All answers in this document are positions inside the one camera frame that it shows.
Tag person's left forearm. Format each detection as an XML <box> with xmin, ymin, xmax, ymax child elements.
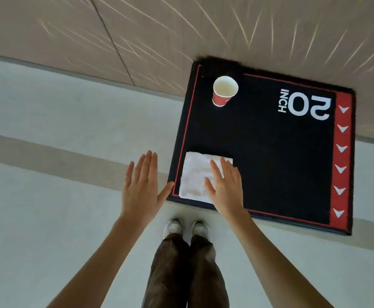
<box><xmin>47</xmin><ymin>216</ymin><xmax>152</xmax><ymax>308</ymax></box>

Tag person's right forearm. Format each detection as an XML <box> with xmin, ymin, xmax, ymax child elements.
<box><xmin>220</xmin><ymin>208</ymin><xmax>335</xmax><ymax>308</ymax></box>

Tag person's brown trousers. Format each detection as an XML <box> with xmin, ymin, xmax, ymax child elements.
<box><xmin>141</xmin><ymin>234</ymin><xmax>230</xmax><ymax>308</ymax></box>

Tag person's left shoe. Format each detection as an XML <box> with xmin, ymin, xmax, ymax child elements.
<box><xmin>163</xmin><ymin>218</ymin><xmax>184</xmax><ymax>240</ymax></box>

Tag person's left hand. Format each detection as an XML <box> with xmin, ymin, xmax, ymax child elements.
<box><xmin>120</xmin><ymin>150</ymin><xmax>175</xmax><ymax>227</ymax></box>

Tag white cleaning cloth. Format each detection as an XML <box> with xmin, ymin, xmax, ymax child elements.
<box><xmin>179</xmin><ymin>151</ymin><xmax>234</xmax><ymax>204</ymax></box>

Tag person's right hand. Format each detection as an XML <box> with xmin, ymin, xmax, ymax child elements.
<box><xmin>204</xmin><ymin>157</ymin><xmax>249</xmax><ymax>219</ymax></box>

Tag red paper cup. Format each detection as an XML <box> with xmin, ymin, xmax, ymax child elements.
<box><xmin>212</xmin><ymin>76</ymin><xmax>239</xmax><ymax>107</ymax></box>

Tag black plyo jump box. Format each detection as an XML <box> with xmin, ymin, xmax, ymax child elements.
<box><xmin>166</xmin><ymin>56</ymin><xmax>357</xmax><ymax>236</ymax></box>

